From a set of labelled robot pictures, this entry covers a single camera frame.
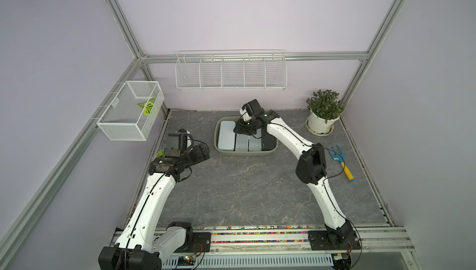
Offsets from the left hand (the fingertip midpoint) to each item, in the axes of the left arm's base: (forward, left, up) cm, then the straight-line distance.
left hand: (202, 153), depth 78 cm
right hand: (+17, -15, -5) cm, 23 cm away
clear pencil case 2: (+13, -25, -16) cm, 32 cm away
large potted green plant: (+23, -62, -1) cm, 66 cm away
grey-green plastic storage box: (+31, -4, -14) cm, 34 cm away
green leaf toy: (+20, +24, +10) cm, 33 cm away
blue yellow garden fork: (+5, -70, -20) cm, 73 cm away
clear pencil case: (+15, -18, -15) cm, 27 cm away
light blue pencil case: (+20, -9, -15) cm, 27 cm away
